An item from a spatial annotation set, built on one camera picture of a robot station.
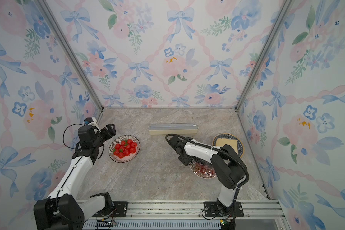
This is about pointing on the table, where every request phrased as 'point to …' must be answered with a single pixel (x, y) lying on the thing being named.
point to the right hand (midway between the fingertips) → (191, 157)
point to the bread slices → (221, 142)
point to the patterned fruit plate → (192, 165)
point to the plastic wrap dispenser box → (173, 129)
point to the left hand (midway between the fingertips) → (109, 126)
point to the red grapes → (203, 169)
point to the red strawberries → (124, 148)
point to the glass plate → (117, 140)
